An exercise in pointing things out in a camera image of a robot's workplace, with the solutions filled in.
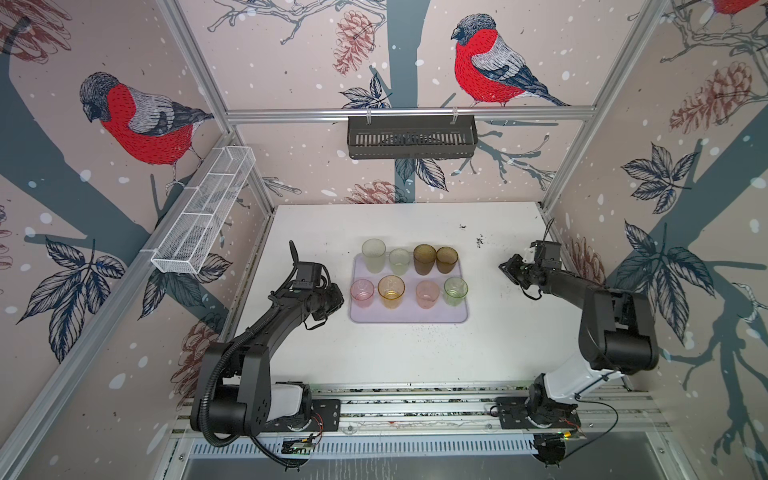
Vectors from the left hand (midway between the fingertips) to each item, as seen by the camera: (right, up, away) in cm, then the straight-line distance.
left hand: (342, 298), depth 88 cm
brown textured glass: (+33, +11, +11) cm, 37 cm away
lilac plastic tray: (+20, -5, +5) cm, 22 cm away
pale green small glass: (+17, +10, +12) cm, 23 cm away
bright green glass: (+35, +1, +7) cm, 36 cm away
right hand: (+51, +9, +8) cm, 52 cm away
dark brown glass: (+26, +12, +10) cm, 30 cm away
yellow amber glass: (+15, +2, +7) cm, 16 cm away
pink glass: (+26, 0, +6) cm, 27 cm away
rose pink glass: (+5, +1, +7) cm, 8 cm away
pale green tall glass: (+9, +14, +8) cm, 19 cm away
